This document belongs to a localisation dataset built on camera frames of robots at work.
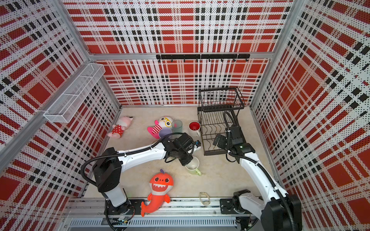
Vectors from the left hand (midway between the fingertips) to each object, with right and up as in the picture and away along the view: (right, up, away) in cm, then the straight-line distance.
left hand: (190, 158), depth 83 cm
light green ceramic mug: (+1, -6, +4) cm, 8 cm away
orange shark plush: (-16, -11, -9) cm, 21 cm away
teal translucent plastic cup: (-11, +18, +20) cm, 29 cm away
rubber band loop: (+7, -22, -7) cm, 24 cm away
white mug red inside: (+2, +17, +20) cm, 27 cm away
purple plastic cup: (-16, +15, +6) cm, 23 cm away
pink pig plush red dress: (-51, +16, +17) cm, 56 cm away
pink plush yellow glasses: (-20, +21, +18) cm, 34 cm away
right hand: (+19, +10, -1) cm, 22 cm away
